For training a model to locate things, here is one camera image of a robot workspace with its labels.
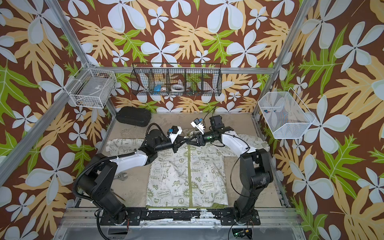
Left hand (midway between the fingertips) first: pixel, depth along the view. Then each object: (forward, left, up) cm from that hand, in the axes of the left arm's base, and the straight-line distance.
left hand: (188, 136), depth 82 cm
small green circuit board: (-42, -27, -24) cm, 56 cm away
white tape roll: (+35, +8, +6) cm, 37 cm away
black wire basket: (+33, +3, +14) cm, 37 cm away
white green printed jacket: (-15, -3, -20) cm, 25 cm away
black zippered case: (+28, +41, -13) cm, 52 cm away
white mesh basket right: (+11, -55, +6) cm, 57 cm away
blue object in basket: (+34, +21, +7) cm, 41 cm away
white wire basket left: (+24, +58, +14) cm, 64 cm away
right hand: (-2, 0, -2) cm, 3 cm away
